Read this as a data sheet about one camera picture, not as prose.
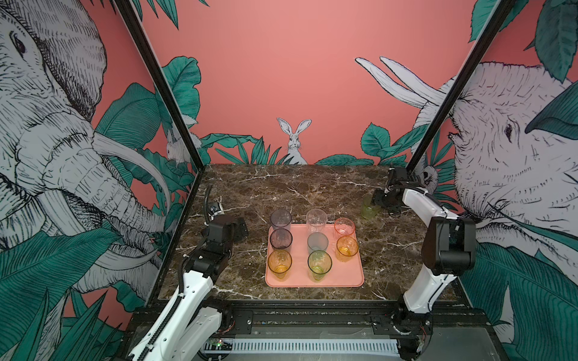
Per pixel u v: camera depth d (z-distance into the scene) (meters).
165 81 0.88
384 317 0.75
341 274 0.86
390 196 0.73
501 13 0.69
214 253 0.57
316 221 1.01
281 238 0.86
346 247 0.91
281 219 0.97
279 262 0.78
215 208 0.66
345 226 0.95
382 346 0.70
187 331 0.54
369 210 1.03
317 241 0.84
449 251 0.50
